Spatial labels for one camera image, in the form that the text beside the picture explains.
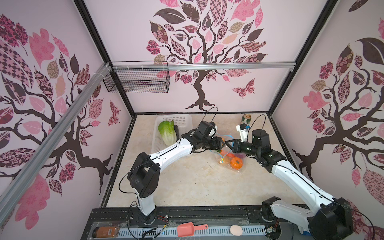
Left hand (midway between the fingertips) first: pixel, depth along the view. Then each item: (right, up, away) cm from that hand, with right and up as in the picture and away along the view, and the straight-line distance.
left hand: (220, 146), depth 82 cm
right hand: (+2, +4, -5) cm, 7 cm away
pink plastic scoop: (-18, -38, -12) cm, 44 cm away
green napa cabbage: (-34, +9, +16) cm, 38 cm away
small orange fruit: (+1, +4, -3) cm, 5 cm away
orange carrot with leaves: (+1, -3, -4) cm, 5 cm away
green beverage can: (+22, +17, +21) cm, 35 cm away
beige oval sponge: (+5, -38, -12) cm, 41 cm away
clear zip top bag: (+5, -8, +6) cm, 12 cm away
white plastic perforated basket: (-23, +14, +28) cm, 39 cm away
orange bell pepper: (+11, -11, +6) cm, 16 cm away
